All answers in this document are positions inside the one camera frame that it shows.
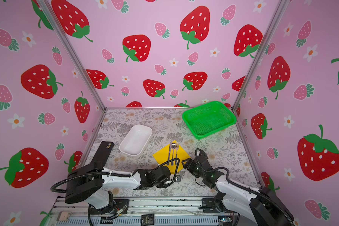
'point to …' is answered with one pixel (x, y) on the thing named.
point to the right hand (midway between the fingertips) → (183, 164)
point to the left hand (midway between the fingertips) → (170, 174)
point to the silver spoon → (173, 146)
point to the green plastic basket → (208, 119)
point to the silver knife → (169, 153)
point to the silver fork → (176, 148)
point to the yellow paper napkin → (163, 154)
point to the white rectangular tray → (136, 140)
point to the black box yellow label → (100, 157)
